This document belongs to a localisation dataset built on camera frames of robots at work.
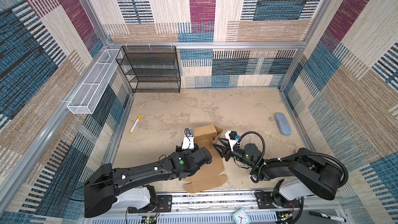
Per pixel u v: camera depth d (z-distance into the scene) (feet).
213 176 2.67
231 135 2.30
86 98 2.29
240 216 2.25
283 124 3.24
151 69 3.64
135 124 3.34
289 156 1.68
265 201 2.39
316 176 1.46
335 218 2.25
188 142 2.16
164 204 2.43
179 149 2.24
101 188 1.31
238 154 2.38
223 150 2.39
